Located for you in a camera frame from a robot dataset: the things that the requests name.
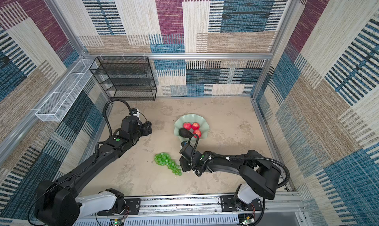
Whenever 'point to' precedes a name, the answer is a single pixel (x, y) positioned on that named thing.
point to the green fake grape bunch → (164, 159)
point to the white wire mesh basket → (56, 106)
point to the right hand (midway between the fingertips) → (186, 164)
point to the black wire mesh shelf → (126, 78)
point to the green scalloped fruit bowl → (191, 118)
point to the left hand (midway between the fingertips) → (145, 121)
